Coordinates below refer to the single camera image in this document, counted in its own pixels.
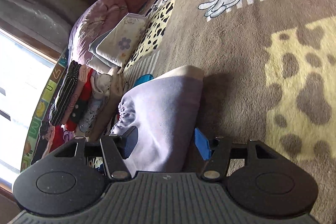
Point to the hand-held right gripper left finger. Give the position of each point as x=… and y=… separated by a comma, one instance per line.
x=130, y=142

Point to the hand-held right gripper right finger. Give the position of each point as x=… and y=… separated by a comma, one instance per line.
x=202, y=145

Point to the lavender pants with white band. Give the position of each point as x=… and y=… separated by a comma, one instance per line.
x=162, y=108

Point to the light blue printed folded garment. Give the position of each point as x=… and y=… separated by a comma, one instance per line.
x=92, y=113

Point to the lavender floral folded garment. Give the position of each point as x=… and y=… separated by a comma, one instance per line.
x=67, y=134

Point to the white printed folded garment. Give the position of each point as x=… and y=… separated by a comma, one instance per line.
x=102, y=85

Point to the red and green folded sweater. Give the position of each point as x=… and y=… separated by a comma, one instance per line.
x=84, y=98

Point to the red folded garment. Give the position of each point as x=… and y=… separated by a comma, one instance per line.
x=56, y=140

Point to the pink folded garment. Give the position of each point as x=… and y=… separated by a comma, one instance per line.
x=81, y=82

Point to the black striped folded garment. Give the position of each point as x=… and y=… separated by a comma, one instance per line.
x=63, y=98

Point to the printed cartoon blanket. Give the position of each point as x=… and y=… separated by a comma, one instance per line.
x=236, y=56

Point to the colourful alphabet mat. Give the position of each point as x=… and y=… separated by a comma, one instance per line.
x=44, y=98

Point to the white floral diaper pad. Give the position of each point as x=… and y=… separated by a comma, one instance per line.
x=120, y=40

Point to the window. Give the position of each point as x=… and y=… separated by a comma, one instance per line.
x=21, y=108

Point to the purple pillow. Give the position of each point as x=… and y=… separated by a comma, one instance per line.
x=92, y=24

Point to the grey curtain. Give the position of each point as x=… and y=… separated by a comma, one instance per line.
x=39, y=8

